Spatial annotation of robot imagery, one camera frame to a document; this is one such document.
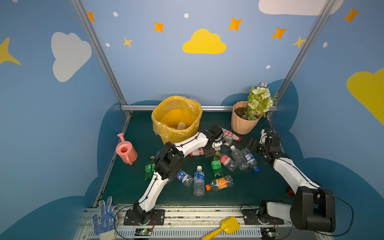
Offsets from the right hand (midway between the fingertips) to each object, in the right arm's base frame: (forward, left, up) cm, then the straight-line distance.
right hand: (255, 141), depth 89 cm
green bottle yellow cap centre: (-13, +23, -8) cm, 28 cm away
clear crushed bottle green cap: (+5, +14, -8) cm, 17 cm away
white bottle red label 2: (-5, +33, -7) cm, 34 cm away
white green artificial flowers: (+20, -2, +14) cm, 24 cm away
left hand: (0, +28, -9) cm, 29 cm away
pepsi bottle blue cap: (-21, +41, -11) cm, 48 cm away
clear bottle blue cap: (-8, +2, -8) cm, 12 cm away
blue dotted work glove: (-47, +78, -11) cm, 91 cm away
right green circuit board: (-44, -2, -14) cm, 47 cm away
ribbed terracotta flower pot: (+14, +7, -3) cm, 16 cm away
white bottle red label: (+14, +47, -4) cm, 49 cm away
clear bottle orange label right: (-24, +21, -8) cm, 33 cm away
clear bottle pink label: (-10, +17, -9) cm, 21 cm away
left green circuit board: (-48, +59, -12) cm, 77 cm away
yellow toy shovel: (-43, +18, -12) cm, 48 cm away
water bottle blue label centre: (-23, +33, -9) cm, 42 cm away
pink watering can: (-10, +77, -1) cm, 78 cm away
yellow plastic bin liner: (+15, +51, +3) cm, 53 cm away
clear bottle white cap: (-8, +9, -8) cm, 14 cm away
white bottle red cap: (+12, +13, -9) cm, 20 cm away
